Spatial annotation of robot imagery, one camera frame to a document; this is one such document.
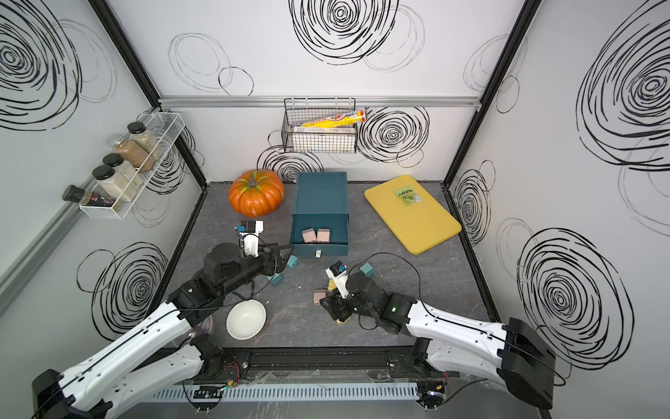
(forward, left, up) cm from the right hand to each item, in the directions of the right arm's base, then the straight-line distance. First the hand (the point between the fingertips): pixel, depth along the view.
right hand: (327, 299), depth 75 cm
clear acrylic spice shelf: (+52, +60, +23) cm, 83 cm away
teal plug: (+9, +19, -9) cm, 23 cm away
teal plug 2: (+14, -13, -9) cm, 21 cm away
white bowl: (-4, +26, -9) cm, 28 cm away
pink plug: (+18, +7, +6) cm, 20 cm away
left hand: (+9, +11, +14) cm, 20 cm away
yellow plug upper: (+8, -1, -8) cm, 11 cm away
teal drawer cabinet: (+22, +3, +8) cm, 24 cm away
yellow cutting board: (+41, -33, -11) cm, 54 cm away
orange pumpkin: (+39, +30, +2) cm, 49 cm away
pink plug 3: (+5, +3, -10) cm, 12 cm away
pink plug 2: (+18, +2, +6) cm, 19 cm away
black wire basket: (+45, +6, +23) cm, 51 cm away
